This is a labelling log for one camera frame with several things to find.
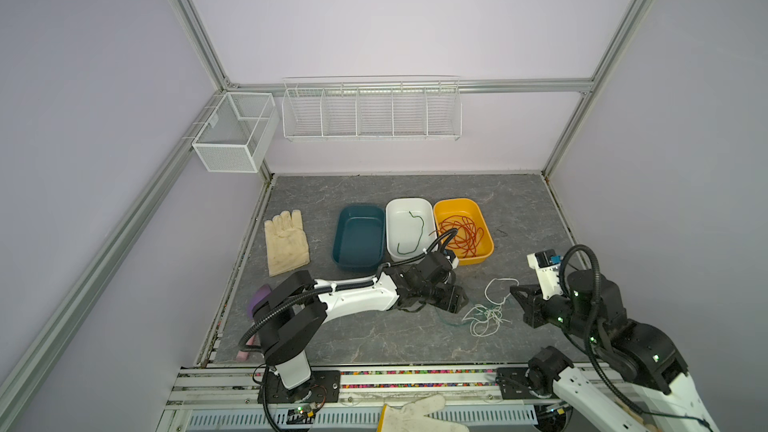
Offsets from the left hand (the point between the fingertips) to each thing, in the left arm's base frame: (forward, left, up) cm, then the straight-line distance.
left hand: (458, 303), depth 79 cm
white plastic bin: (+30, +10, -7) cm, 32 cm away
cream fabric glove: (+27, +52, -8) cm, 59 cm away
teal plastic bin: (+26, +28, -7) cm, 39 cm away
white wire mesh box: (+55, +66, +17) cm, 87 cm away
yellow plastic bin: (+37, -4, -7) cm, 38 cm away
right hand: (-3, -10, +14) cm, 18 cm away
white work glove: (-23, +14, -7) cm, 28 cm away
